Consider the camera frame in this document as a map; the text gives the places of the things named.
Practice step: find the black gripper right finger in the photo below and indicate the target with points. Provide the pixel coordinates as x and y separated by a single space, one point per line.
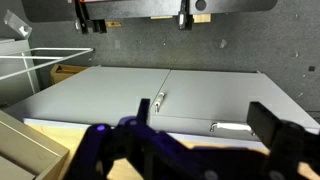
261 121

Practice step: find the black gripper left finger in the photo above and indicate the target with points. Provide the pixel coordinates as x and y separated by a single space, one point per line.
144 110

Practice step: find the open drawer wooden interior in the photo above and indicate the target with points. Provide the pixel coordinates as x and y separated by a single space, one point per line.
63 135

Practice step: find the brown cardboard box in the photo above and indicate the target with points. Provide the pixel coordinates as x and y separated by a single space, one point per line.
65 71

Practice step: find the small wooden block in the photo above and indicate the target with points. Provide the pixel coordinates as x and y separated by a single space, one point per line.
113 24

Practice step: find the black clamp with silver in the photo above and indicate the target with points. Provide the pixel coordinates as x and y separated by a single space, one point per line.
184 16

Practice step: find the black clamp with orange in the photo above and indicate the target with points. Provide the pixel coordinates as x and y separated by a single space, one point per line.
87 20

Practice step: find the light wooden block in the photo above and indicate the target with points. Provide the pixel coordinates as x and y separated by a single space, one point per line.
202 18

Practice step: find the clear plastic piece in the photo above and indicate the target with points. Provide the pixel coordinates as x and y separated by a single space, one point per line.
17 24

